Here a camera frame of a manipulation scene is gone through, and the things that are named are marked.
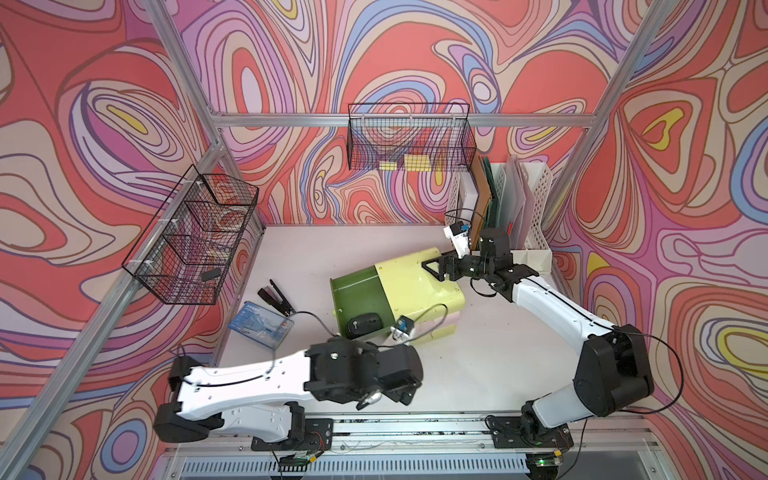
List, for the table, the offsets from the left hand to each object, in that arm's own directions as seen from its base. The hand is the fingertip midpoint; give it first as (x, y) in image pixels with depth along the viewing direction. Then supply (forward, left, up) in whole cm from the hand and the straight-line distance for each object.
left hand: (408, 376), depth 63 cm
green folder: (+47, -28, +3) cm, 55 cm away
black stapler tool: (+31, +42, -18) cm, 55 cm away
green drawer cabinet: (+21, +1, +2) cm, 21 cm away
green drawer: (+25, +13, -7) cm, 29 cm away
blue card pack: (+22, +43, -19) cm, 52 cm away
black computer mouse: (+14, +11, -4) cm, 18 cm away
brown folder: (+58, -24, +12) cm, 64 cm away
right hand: (+30, -8, -1) cm, 31 cm away
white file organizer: (+51, -36, +10) cm, 63 cm away
